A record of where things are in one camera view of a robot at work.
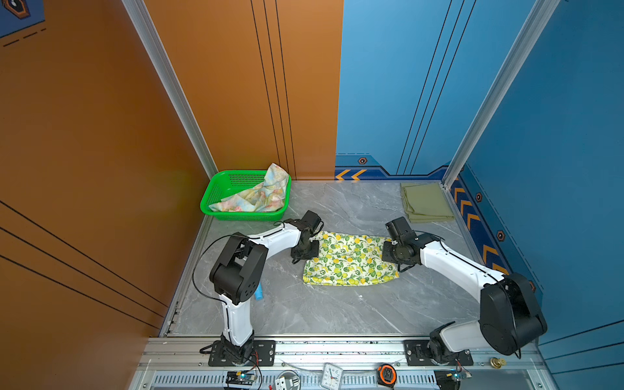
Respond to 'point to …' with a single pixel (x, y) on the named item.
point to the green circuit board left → (240, 378)
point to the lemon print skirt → (348, 258)
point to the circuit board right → (450, 379)
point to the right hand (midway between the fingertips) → (387, 255)
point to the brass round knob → (497, 363)
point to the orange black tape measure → (387, 375)
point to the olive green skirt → (426, 201)
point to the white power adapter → (288, 380)
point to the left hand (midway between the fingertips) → (314, 253)
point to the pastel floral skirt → (267, 196)
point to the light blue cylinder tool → (259, 293)
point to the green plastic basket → (227, 184)
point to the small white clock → (331, 376)
